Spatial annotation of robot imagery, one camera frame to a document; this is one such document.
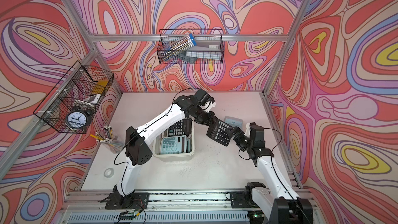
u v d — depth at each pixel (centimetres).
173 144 86
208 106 69
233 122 99
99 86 78
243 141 73
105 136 83
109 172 82
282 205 41
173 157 82
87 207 72
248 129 77
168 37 87
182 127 92
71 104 74
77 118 68
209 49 88
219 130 81
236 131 75
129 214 73
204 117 72
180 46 79
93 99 73
